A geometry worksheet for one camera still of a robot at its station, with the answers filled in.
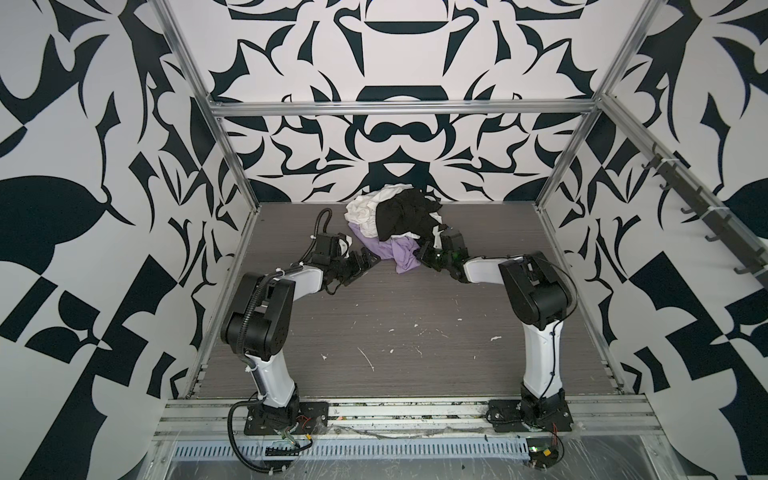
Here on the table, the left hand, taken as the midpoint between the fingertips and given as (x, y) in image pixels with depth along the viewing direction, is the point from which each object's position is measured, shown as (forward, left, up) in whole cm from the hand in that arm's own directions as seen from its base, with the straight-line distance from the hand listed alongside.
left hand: (375, 259), depth 94 cm
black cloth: (+20, -12, 0) cm, 23 cm away
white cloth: (+22, +4, -1) cm, 22 cm away
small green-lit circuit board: (-49, -39, -10) cm, 64 cm away
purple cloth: (+7, -8, -5) cm, 12 cm away
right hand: (+6, -13, -3) cm, 15 cm away
